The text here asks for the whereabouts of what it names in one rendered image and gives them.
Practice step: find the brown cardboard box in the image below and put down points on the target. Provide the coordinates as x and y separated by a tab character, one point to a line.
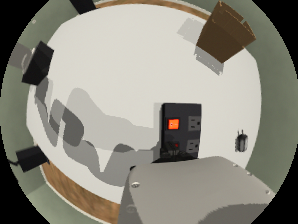
227	36

